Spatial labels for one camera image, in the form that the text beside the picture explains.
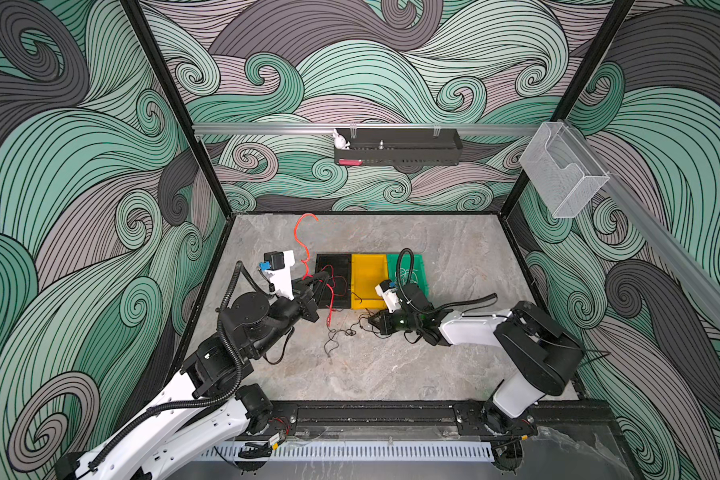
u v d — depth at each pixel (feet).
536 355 1.46
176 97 2.82
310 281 1.84
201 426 1.84
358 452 2.49
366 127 3.12
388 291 2.66
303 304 1.70
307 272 3.16
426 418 2.44
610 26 2.39
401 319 2.50
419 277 3.12
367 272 3.42
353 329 2.92
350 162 2.95
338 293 3.17
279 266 1.72
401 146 3.12
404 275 2.74
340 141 2.79
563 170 2.54
